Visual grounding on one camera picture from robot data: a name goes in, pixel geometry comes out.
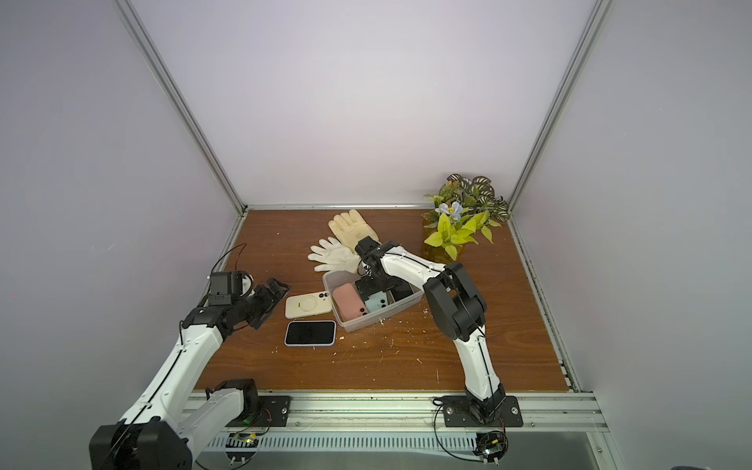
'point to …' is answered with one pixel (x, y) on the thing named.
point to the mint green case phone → (376, 302)
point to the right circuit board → (492, 446)
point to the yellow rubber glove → (350, 228)
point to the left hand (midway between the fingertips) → (286, 294)
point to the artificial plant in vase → (462, 208)
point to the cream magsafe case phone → (307, 305)
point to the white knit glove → (333, 257)
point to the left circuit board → (242, 446)
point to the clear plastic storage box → (330, 279)
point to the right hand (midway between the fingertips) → (375, 286)
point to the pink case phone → (348, 302)
